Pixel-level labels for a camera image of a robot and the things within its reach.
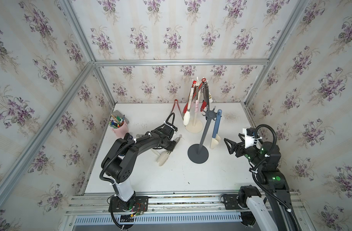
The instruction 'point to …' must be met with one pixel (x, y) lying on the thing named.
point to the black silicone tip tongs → (207, 108)
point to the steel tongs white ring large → (191, 101)
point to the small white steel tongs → (210, 99)
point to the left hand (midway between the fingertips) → (172, 146)
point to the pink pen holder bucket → (120, 131)
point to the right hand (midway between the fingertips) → (236, 137)
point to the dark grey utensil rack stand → (197, 153)
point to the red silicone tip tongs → (204, 102)
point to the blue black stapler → (127, 136)
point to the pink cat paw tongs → (196, 103)
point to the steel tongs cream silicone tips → (162, 158)
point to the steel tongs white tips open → (155, 151)
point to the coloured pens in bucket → (116, 122)
